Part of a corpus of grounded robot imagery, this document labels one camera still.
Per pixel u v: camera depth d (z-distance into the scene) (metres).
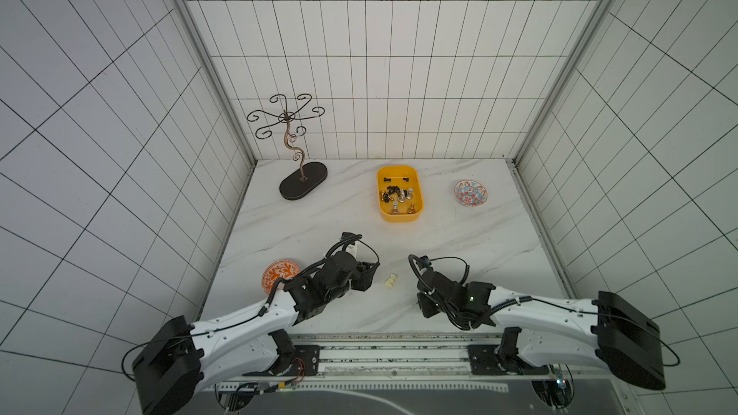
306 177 1.12
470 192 1.07
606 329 0.47
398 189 1.07
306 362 0.72
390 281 0.86
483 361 0.74
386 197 1.07
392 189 1.08
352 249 0.72
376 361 0.74
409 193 1.06
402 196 1.05
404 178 1.14
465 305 0.59
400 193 1.06
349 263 0.63
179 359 0.40
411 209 1.01
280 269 0.87
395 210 1.01
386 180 1.13
